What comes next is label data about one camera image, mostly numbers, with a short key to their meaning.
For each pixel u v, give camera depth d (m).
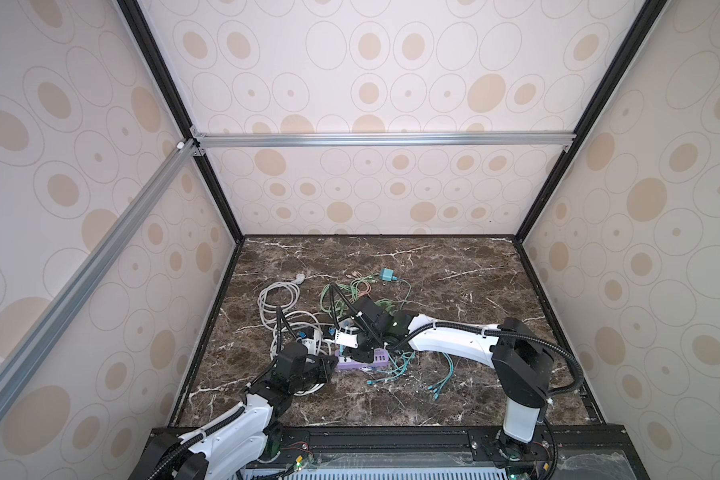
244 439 0.58
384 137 0.89
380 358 0.85
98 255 0.59
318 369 0.75
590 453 0.73
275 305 1.00
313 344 0.78
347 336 0.71
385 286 1.06
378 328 0.65
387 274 1.06
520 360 0.46
